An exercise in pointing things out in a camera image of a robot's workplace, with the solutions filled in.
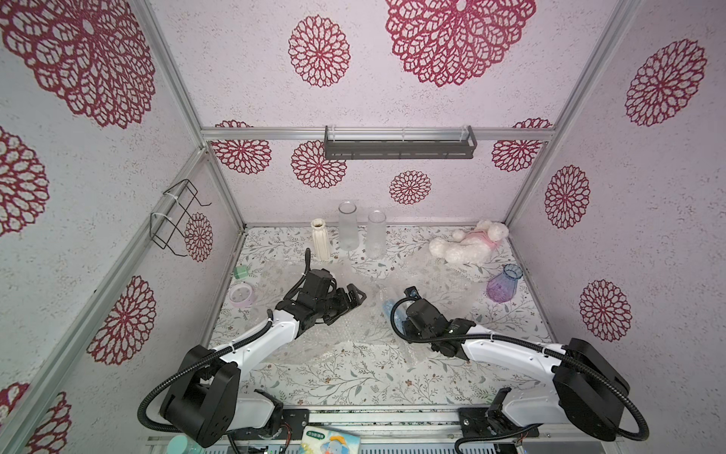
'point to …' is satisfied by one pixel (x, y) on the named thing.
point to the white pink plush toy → (475, 248)
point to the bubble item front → (394, 313)
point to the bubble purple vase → (435, 278)
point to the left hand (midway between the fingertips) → (357, 304)
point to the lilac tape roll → (243, 295)
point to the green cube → (241, 271)
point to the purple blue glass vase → (504, 286)
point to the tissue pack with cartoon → (322, 441)
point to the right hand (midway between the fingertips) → (404, 317)
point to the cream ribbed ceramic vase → (320, 243)
